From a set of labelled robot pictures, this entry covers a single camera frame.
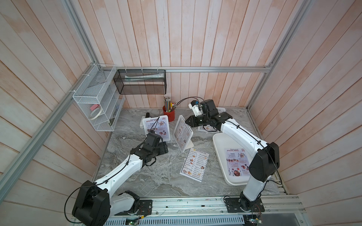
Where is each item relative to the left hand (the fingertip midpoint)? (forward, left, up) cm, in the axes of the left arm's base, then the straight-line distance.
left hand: (162, 149), depth 85 cm
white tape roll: (+14, +39, +16) cm, 45 cm away
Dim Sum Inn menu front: (-5, -21, -10) cm, 24 cm away
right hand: (+13, -14, +12) cm, 23 cm away
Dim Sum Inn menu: (+10, -13, +3) cm, 16 cm away
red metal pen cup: (+31, -4, -3) cm, 31 cm away
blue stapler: (+34, +15, -6) cm, 37 cm away
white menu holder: (+14, +12, +8) cm, 20 cm away
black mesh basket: (+48, +18, +16) cm, 54 cm away
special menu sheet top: (+15, +2, +5) cm, 16 cm away
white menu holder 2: (+3, -17, +1) cm, 17 cm away
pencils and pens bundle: (+34, -3, +3) cm, 35 cm away
